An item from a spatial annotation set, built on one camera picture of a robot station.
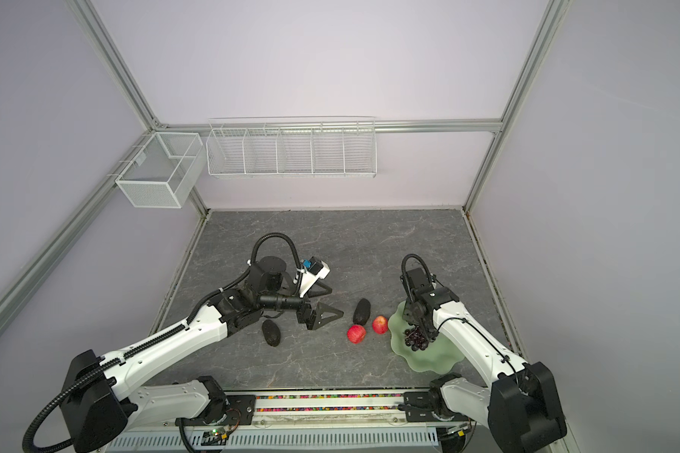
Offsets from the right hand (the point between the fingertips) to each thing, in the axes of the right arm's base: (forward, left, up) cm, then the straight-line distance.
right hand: (420, 315), depth 84 cm
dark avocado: (-4, +45, -2) cm, 45 cm away
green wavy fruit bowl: (-9, -5, -7) cm, 13 cm away
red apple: (-5, +19, -1) cm, 20 cm away
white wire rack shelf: (+50, +41, +26) cm, 70 cm away
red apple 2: (-2, +12, -2) cm, 12 cm away
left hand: (-4, +25, +16) cm, 29 cm away
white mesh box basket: (+44, +87, +21) cm, 100 cm away
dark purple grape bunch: (-7, +2, -1) cm, 7 cm away
